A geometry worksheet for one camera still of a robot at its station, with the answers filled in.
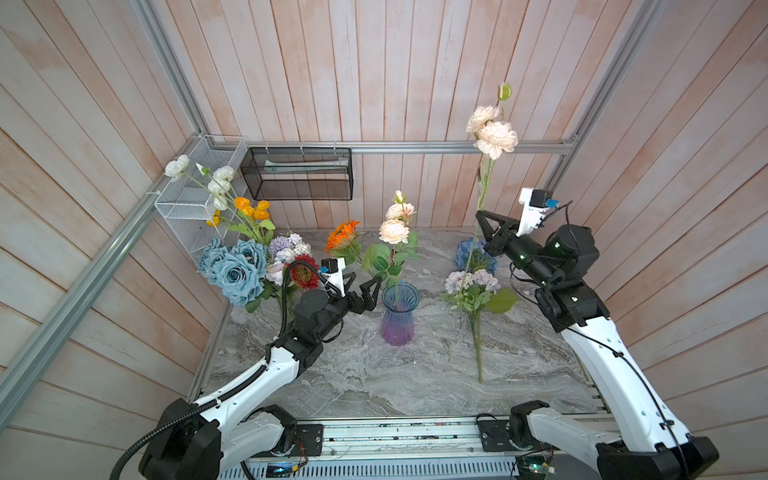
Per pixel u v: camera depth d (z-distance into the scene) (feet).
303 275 2.35
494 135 1.78
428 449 2.40
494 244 1.83
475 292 2.88
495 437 2.40
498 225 1.89
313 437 2.40
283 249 2.44
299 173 2.91
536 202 1.74
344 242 2.09
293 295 2.36
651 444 1.21
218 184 2.19
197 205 2.21
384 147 3.13
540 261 1.73
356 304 2.20
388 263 2.44
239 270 1.94
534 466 2.33
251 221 2.40
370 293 2.24
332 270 2.15
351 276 2.56
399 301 2.62
